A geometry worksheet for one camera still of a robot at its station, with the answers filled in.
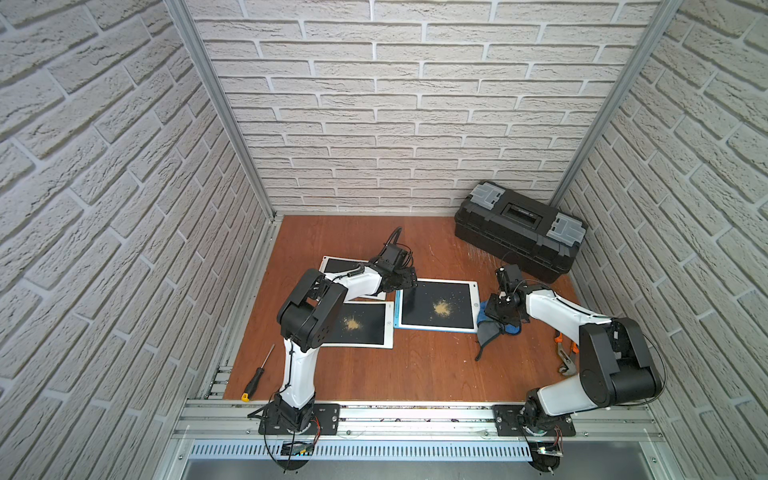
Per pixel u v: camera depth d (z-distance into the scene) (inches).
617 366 17.4
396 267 31.4
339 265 40.6
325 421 28.6
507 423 28.8
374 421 29.8
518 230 36.8
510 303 26.6
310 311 21.1
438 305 37.2
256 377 31.2
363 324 35.4
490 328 33.6
